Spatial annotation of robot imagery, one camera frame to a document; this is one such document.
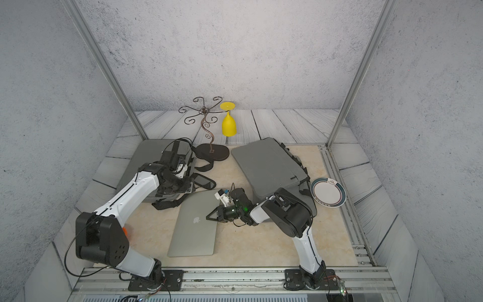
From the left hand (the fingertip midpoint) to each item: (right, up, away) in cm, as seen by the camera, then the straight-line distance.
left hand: (191, 188), depth 86 cm
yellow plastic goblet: (+16, +32, +14) cm, 38 cm away
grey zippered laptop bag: (-31, +17, +24) cm, 43 cm away
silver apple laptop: (+1, -20, -1) cm, 20 cm away
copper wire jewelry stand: (+6, +18, +30) cm, 35 cm away
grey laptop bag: (+36, +10, +20) cm, 42 cm away
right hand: (+8, -14, -2) cm, 16 cm away
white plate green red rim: (+67, -4, +13) cm, 69 cm away
